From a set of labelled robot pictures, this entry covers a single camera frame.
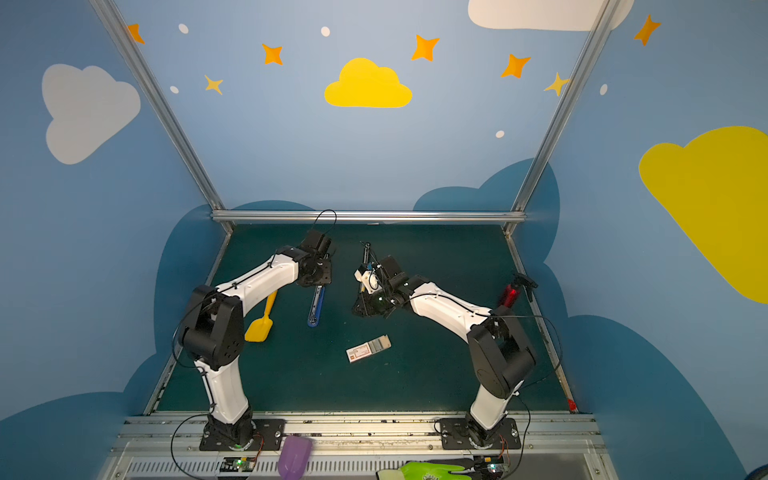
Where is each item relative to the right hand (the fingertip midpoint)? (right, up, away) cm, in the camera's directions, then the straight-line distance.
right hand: (357, 307), depth 85 cm
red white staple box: (+3, -13, +4) cm, 14 cm away
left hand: (-11, +8, +11) cm, 18 cm away
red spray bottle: (+48, +4, +6) cm, 48 cm away
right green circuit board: (+34, -36, -13) cm, 51 cm away
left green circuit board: (-28, -35, -13) cm, 47 cm away
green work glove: (+17, -36, -16) cm, 43 cm away
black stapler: (+1, +16, +26) cm, 31 cm away
